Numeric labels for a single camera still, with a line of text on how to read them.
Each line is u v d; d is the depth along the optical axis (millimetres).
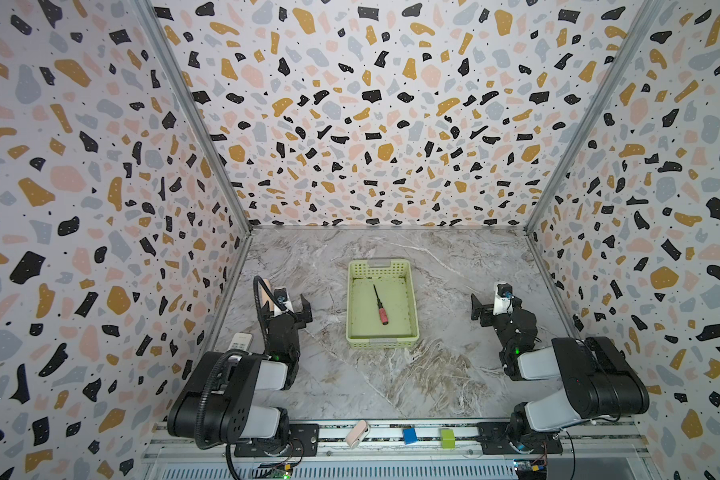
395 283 1063
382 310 976
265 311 793
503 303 790
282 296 749
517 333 697
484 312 829
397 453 731
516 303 840
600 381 456
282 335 665
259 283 704
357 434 724
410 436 732
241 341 897
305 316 856
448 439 744
